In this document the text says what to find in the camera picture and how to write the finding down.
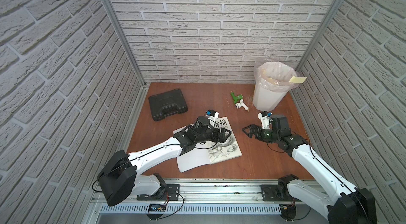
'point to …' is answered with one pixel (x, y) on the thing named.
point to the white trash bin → (266, 100)
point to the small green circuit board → (160, 207)
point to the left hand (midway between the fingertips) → (222, 125)
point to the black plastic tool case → (165, 104)
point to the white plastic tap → (241, 103)
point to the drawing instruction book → (207, 153)
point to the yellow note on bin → (297, 80)
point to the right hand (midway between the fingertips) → (250, 131)
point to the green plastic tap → (236, 99)
